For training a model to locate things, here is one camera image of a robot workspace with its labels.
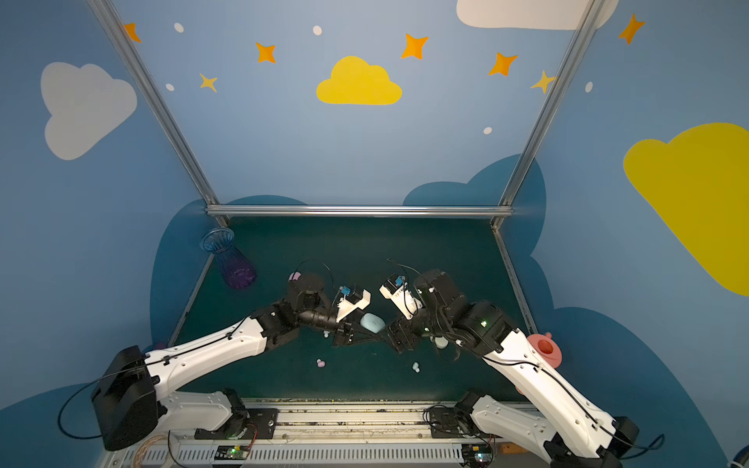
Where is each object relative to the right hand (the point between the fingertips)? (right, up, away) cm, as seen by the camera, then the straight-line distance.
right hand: (395, 320), depth 68 cm
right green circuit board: (+21, -35, +4) cm, 40 cm away
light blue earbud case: (-6, 0, -2) cm, 6 cm away
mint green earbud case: (+14, -11, +16) cm, 24 cm away
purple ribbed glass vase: (-53, +9, +33) cm, 63 cm away
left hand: (-4, -2, -1) cm, 4 cm away
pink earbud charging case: (-34, +7, +35) cm, 49 cm away
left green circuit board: (-40, -34, +3) cm, 53 cm away
